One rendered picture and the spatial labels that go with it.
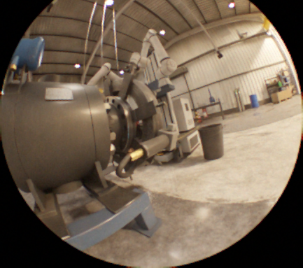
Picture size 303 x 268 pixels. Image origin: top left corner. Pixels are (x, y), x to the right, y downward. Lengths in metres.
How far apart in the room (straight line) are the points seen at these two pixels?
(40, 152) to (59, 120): 0.14
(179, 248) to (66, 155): 0.60
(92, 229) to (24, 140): 0.35
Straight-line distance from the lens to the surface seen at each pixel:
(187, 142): 1.41
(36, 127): 0.44
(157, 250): 0.60
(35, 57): 0.58
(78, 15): 8.99
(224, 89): 8.87
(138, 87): 0.71
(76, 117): 0.46
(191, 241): 0.59
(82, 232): 0.44
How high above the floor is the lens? 0.54
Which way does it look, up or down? 5 degrees up
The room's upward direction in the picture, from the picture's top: 13 degrees counter-clockwise
